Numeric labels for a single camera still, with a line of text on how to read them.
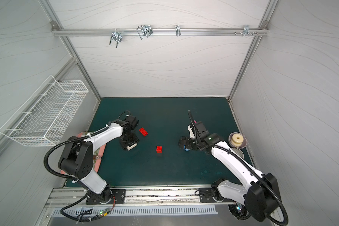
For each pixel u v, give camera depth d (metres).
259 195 0.39
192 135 0.73
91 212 0.72
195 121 0.72
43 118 0.68
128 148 0.84
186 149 0.88
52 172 0.44
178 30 0.78
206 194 0.75
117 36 0.79
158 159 0.86
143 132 0.98
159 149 0.88
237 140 0.89
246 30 0.76
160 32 0.80
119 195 0.74
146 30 0.76
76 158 0.46
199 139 0.61
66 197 0.75
